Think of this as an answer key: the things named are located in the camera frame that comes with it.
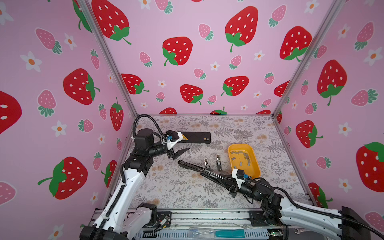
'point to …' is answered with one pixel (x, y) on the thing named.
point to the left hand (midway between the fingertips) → (183, 139)
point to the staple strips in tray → (246, 156)
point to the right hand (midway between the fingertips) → (218, 177)
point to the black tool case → (195, 137)
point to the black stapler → (200, 170)
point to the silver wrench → (300, 230)
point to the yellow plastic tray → (242, 156)
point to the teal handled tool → (238, 233)
